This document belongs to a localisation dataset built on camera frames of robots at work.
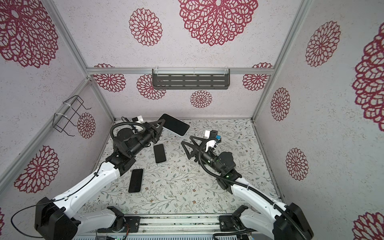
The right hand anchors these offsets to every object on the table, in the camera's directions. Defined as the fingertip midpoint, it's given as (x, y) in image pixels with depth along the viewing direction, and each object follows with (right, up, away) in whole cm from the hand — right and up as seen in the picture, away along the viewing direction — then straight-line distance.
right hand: (187, 139), depth 64 cm
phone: (-19, -10, +35) cm, 42 cm away
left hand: (-10, +8, +4) cm, 13 cm away
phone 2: (-30, -26, +22) cm, 46 cm away
